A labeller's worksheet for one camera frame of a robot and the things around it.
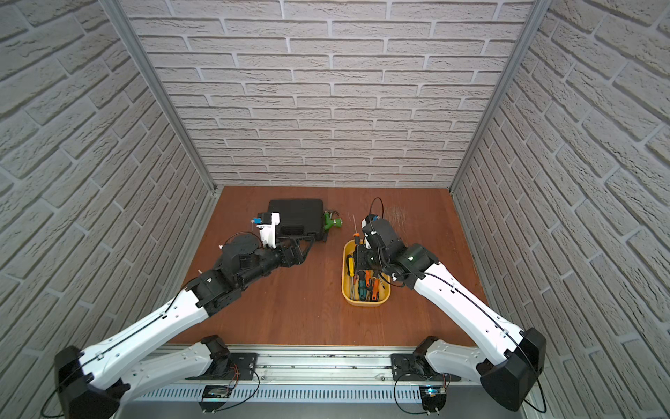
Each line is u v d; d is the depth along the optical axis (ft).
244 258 1.69
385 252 1.75
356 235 2.49
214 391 2.30
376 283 2.92
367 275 2.94
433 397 2.30
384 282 2.94
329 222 3.42
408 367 2.41
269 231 2.03
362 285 2.87
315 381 2.37
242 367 2.39
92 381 1.27
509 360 1.24
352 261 3.01
